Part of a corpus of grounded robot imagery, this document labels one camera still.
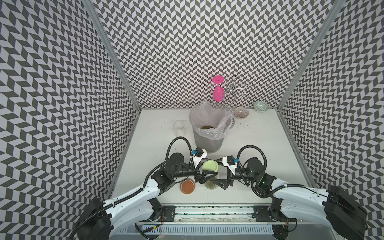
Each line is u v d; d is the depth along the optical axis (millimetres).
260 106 1170
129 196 462
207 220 721
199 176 608
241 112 1118
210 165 681
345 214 411
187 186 805
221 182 649
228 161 598
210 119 937
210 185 725
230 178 619
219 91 970
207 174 610
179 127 966
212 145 878
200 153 607
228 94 804
